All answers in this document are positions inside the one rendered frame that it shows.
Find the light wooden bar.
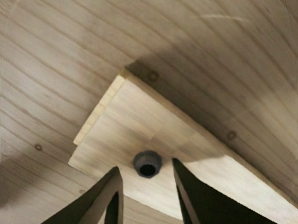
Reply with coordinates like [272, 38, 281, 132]
[73, 68, 298, 224]

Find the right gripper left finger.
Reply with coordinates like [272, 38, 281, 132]
[41, 166, 124, 224]

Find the pale wooden slat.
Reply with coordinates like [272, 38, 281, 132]
[68, 74, 298, 224]

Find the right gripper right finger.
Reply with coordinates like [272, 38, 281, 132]
[172, 158, 278, 224]

